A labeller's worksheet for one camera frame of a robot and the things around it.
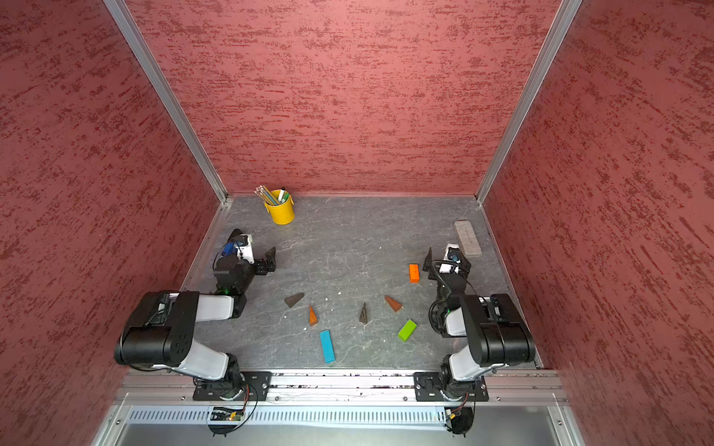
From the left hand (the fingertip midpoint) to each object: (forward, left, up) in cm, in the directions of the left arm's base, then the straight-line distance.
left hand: (262, 252), depth 93 cm
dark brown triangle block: (-14, -12, -7) cm, 20 cm away
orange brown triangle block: (-20, -19, -6) cm, 29 cm away
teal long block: (-29, -25, -8) cm, 39 cm away
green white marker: (+25, -3, +3) cm, 25 cm away
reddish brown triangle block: (-16, -46, -7) cm, 49 cm away
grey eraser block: (+10, -75, -5) cm, 76 cm away
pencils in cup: (+20, +1, +8) cm, 21 cm away
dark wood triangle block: (-19, -36, -6) cm, 41 cm away
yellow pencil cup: (+19, -3, -1) cm, 19 cm away
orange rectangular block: (-5, -53, -6) cm, 53 cm away
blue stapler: (+3, +14, -3) cm, 14 cm away
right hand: (-2, -62, +3) cm, 62 cm away
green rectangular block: (-24, -49, -7) cm, 55 cm away
